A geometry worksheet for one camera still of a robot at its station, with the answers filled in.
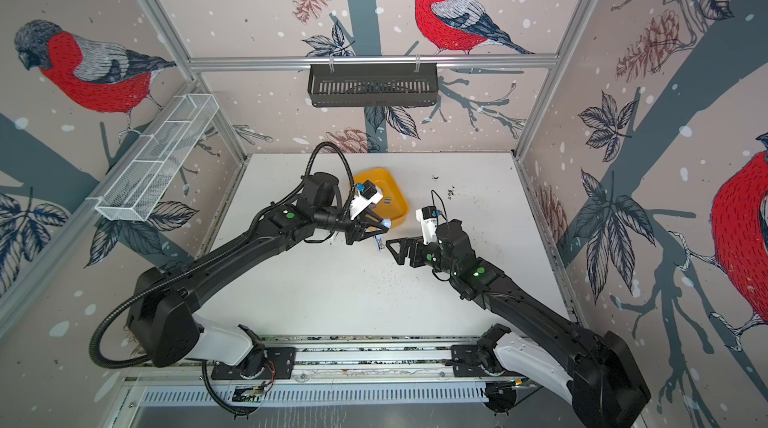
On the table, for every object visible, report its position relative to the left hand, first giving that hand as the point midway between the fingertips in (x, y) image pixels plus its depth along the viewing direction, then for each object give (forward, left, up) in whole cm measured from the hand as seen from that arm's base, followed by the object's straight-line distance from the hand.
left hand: (383, 226), depth 71 cm
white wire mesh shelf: (+11, +60, +6) cm, 62 cm away
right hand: (-1, -3, -8) cm, 9 cm away
